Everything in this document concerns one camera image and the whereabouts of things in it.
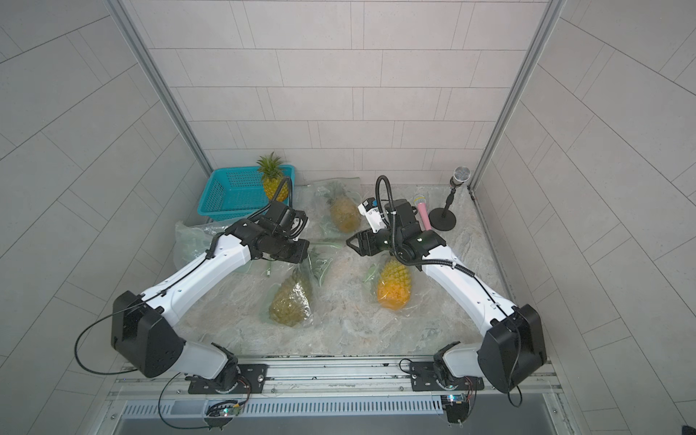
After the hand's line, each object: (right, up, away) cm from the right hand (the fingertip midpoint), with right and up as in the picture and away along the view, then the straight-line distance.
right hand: (355, 239), depth 76 cm
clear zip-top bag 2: (+4, -15, +6) cm, 16 cm away
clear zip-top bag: (-56, -3, +15) cm, 58 cm away
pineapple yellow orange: (-32, +23, +23) cm, 46 cm away
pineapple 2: (+11, -14, +2) cm, 18 cm away
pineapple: (-17, -17, -3) cm, 25 cm away
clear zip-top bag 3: (-13, +2, +19) cm, 23 cm away
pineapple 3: (-4, +7, +20) cm, 21 cm away
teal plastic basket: (-51, +15, +37) cm, 65 cm away
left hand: (-13, -4, +4) cm, 14 cm away
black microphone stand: (+33, +5, +28) cm, 44 cm away
